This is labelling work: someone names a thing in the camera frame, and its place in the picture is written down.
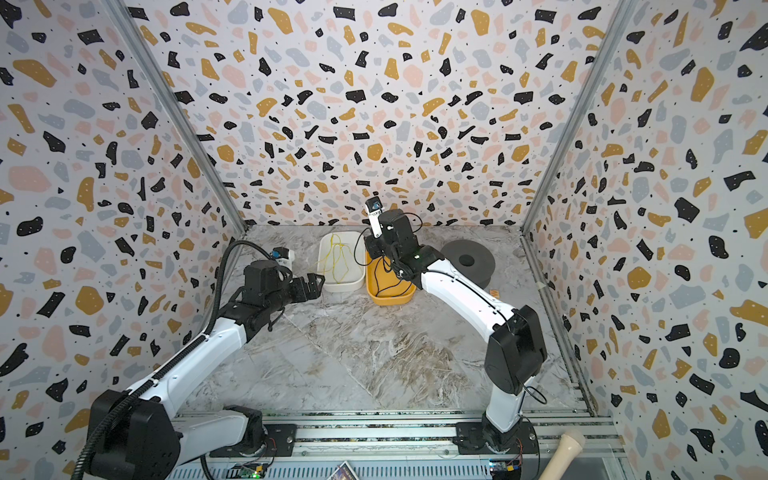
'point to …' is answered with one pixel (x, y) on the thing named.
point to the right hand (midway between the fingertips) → (366, 222)
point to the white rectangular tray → (355, 276)
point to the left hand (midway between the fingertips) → (310, 274)
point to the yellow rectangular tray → (383, 286)
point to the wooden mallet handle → (571, 445)
